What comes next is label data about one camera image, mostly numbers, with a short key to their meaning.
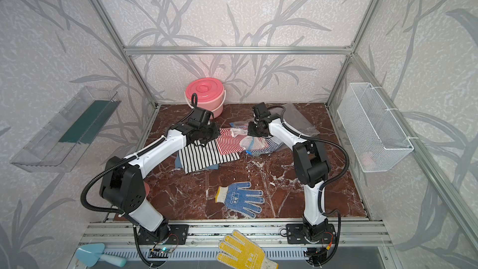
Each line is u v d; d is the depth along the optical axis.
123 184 0.44
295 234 0.73
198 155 0.94
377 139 0.62
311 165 0.52
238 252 0.69
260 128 0.72
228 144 0.89
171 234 0.73
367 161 0.72
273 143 0.99
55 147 0.63
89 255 0.69
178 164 0.91
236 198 0.83
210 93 1.01
